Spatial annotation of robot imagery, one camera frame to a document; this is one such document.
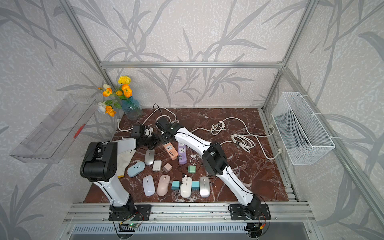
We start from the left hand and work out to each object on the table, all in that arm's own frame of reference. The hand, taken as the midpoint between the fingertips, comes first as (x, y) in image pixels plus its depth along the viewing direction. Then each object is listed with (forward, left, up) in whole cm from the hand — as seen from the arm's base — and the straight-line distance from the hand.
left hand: (164, 139), depth 97 cm
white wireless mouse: (-29, -16, -2) cm, 33 cm away
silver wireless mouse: (-29, -26, -2) cm, 39 cm away
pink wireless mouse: (-28, -4, -2) cm, 28 cm away
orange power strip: (-7, -5, -2) cm, 9 cm away
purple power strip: (-9, -12, -1) cm, 16 cm away
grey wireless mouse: (-11, +8, -3) cm, 14 cm away
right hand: (0, -1, +3) cm, 3 cm away
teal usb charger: (-28, -10, -2) cm, 30 cm away
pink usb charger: (-18, -4, -2) cm, 19 cm away
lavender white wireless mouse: (-28, +4, -2) cm, 29 cm away
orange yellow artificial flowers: (+9, +30, +21) cm, 38 cm away
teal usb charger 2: (-28, -21, -3) cm, 35 cm away
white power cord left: (+22, +40, -7) cm, 46 cm away
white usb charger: (-17, +2, -2) cm, 18 cm away
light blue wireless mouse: (-20, +13, -1) cm, 24 cm away
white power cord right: (0, -54, -2) cm, 54 cm away
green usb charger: (-19, -19, -2) cm, 27 cm away
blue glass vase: (+22, +25, +7) cm, 34 cm away
